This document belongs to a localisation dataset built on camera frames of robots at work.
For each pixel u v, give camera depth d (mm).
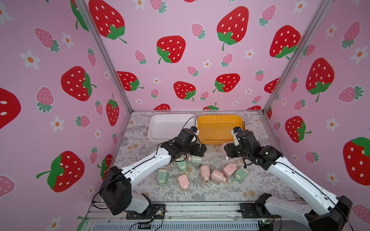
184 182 782
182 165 836
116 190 410
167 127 1134
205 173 798
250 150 545
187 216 731
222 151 763
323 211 387
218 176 781
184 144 605
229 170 826
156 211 726
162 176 793
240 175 798
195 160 846
